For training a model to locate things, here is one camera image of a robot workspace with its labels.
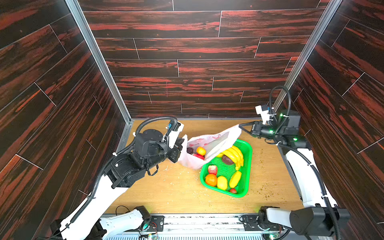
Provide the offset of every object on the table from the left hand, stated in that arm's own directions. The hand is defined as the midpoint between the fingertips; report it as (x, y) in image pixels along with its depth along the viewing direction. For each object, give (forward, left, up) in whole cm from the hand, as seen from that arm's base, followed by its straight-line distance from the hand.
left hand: (184, 140), depth 59 cm
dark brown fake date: (+9, -24, -32) cm, 42 cm away
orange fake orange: (+13, -8, -28) cm, 32 cm away
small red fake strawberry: (-7, -26, -36) cm, 45 cm away
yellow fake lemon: (-4, -20, -34) cm, 40 cm away
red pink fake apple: (+5, -15, -35) cm, 39 cm away
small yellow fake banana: (-1, -28, -36) cm, 46 cm away
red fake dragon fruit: (+10, -8, -30) cm, 33 cm away
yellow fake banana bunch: (+11, -30, -30) cm, 44 cm away
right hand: (+12, -26, -4) cm, 29 cm away
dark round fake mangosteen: (+17, -1, -34) cm, 38 cm away
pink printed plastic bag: (+14, -15, -21) cm, 29 cm away
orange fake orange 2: (-3, -14, -33) cm, 36 cm away
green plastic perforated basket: (+4, -28, -38) cm, 47 cm away
